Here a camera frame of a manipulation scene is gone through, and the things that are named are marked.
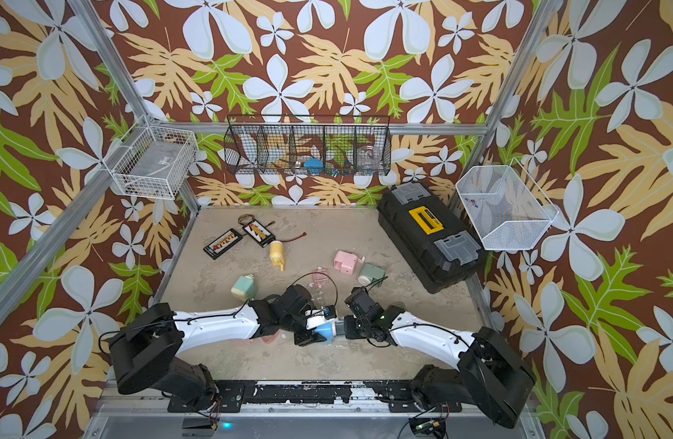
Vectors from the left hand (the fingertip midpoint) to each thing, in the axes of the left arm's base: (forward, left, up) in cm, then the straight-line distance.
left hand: (325, 323), depth 84 cm
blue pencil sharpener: (-4, -1, +5) cm, 6 cm away
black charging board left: (+33, +42, -3) cm, 53 cm away
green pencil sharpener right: (+17, -16, +1) cm, 23 cm away
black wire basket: (+56, +7, +27) cm, 63 cm away
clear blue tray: (-3, -5, +4) cm, 6 cm away
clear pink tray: (+17, +3, -2) cm, 17 cm away
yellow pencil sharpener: (+23, +18, +4) cm, 29 cm away
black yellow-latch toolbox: (+24, -33, +13) cm, 43 cm away
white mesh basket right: (+29, -56, +23) cm, 67 cm away
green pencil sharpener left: (+11, +27, +3) cm, 29 cm away
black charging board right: (+38, +28, -3) cm, 47 cm away
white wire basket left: (+41, +56, +30) cm, 76 cm away
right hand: (-1, -6, -2) cm, 6 cm away
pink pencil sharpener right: (+22, -7, +1) cm, 23 cm away
